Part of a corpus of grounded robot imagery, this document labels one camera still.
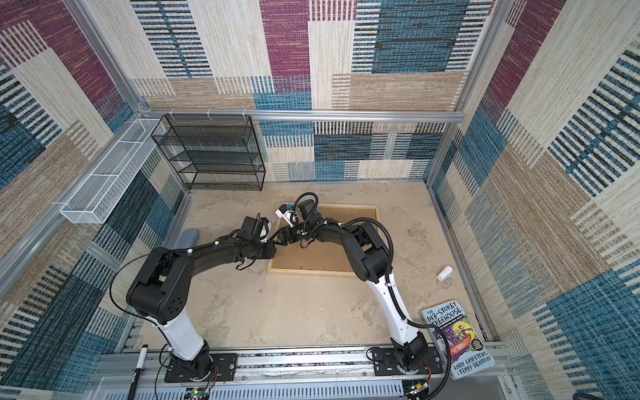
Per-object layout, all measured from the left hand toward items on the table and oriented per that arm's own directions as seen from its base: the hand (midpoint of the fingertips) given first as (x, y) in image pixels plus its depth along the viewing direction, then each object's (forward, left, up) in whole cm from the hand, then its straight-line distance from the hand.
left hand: (275, 247), depth 97 cm
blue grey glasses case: (+5, +35, -1) cm, 36 cm away
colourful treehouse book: (-37, -60, +1) cm, 70 cm away
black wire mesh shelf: (+40, +29, +14) cm, 51 cm away
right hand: (+1, 0, 0) cm, 1 cm away
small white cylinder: (-12, -61, +1) cm, 62 cm away
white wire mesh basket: (-3, +45, +31) cm, 55 cm away
